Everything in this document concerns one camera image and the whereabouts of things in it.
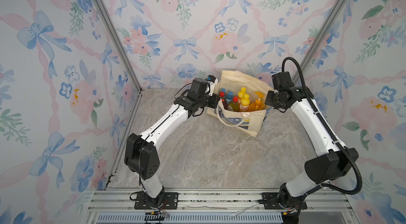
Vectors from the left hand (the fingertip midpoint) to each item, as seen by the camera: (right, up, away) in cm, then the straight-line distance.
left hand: (221, 97), depth 80 cm
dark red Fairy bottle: (+3, -2, +16) cm, 16 cm away
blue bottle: (+7, +1, +18) cm, 19 cm away
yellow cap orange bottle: (+12, +2, +10) cm, 16 cm away
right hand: (+26, -1, 0) cm, 26 cm away
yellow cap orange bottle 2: (+14, -3, +8) cm, 16 cm away
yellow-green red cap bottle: (+9, -3, +12) cm, 15 cm away
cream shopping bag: (+16, -13, +5) cm, 22 cm away
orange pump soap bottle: (+21, -4, +7) cm, 22 cm away
